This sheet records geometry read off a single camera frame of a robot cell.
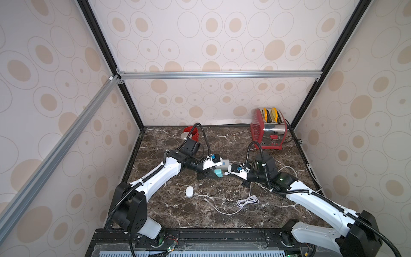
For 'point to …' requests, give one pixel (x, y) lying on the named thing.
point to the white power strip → (225, 166)
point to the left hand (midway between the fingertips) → (219, 173)
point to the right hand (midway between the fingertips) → (235, 169)
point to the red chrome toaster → (268, 128)
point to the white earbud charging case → (189, 191)
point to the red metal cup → (195, 135)
